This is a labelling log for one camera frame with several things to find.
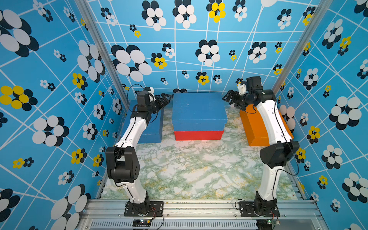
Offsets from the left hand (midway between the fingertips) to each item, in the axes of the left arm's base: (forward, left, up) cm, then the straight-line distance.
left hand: (169, 97), depth 85 cm
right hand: (-2, -37, -1) cm, 37 cm away
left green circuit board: (-59, +12, -33) cm, 69 cm away
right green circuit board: (-58, -52, -28) cm, 83 cm away
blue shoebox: (-12, +11, -18) cm, 24 cm away
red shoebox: (-11, -23, -24) cm, 35 cm away
